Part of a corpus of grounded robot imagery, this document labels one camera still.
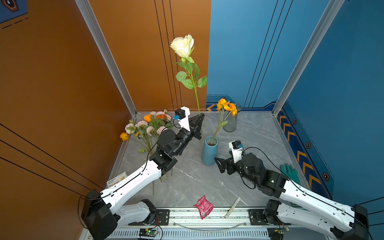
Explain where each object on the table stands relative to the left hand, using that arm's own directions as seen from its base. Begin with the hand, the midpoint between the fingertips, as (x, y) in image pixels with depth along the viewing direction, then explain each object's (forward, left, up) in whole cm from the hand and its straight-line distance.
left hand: (203, 114), depth 62 cm
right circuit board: (-37, -36, -43) cm, 67 cm away
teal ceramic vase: (-3, -4, -25) cm, 25 cm away
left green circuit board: (-37, +26, -43) cm, 62 cm away
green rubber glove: (-8, -52, -40) cm, 66 cm away
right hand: (-8, -9, -21) cm, 24 cm away
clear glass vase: (+31, -23, -38) cm, 54 cm away
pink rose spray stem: (+25, +30, -36) cm, 53 cm away
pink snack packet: (-26, -2, -40) cm, 48 cm away
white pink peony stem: (+22, +50, -38) cm, 66 cm away
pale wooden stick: (-26, -17, -42) cm, 52 cm away
